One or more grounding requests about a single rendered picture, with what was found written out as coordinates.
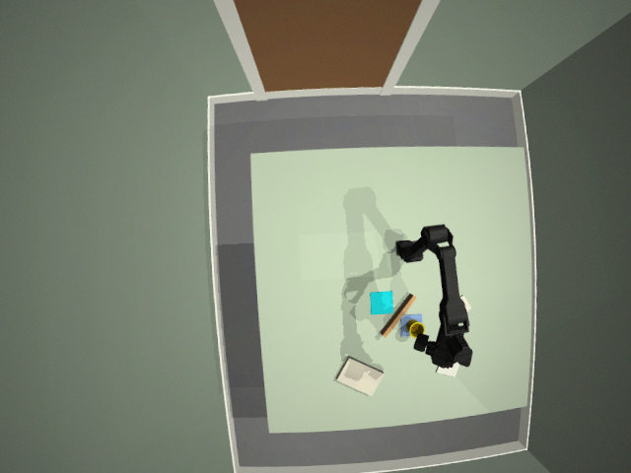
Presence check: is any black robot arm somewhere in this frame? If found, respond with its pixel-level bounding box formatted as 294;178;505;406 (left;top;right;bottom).
396;224;472;369

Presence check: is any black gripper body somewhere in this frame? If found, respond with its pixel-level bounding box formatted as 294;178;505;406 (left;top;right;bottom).
413;333;471;368

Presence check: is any beige rectangular block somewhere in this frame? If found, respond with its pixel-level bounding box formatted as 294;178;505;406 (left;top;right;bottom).
336;356;385;395

